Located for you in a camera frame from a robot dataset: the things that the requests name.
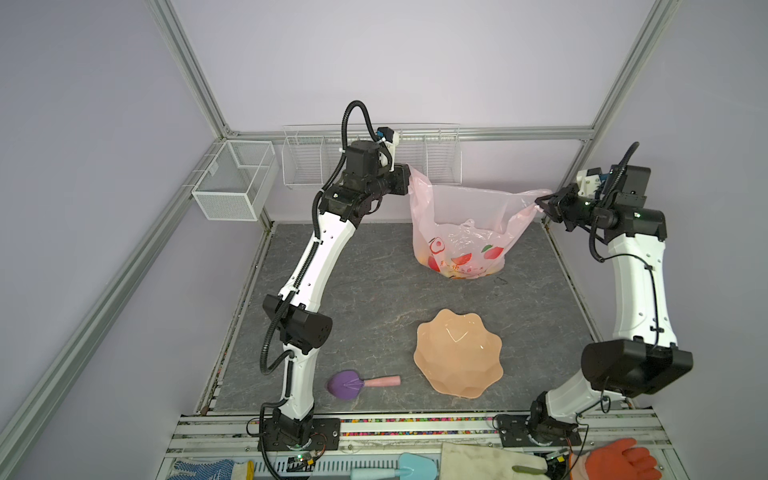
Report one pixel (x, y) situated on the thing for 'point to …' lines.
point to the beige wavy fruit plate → (458, 354)
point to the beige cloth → (460, 461)
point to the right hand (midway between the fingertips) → (538, 200)
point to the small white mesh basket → (238, 182)
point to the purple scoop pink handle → (347, 384)
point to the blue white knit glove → (225, 469)
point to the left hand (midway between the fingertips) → (415, 171)
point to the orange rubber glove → (622, 459)
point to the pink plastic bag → (462, 232)
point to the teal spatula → (411, 466)
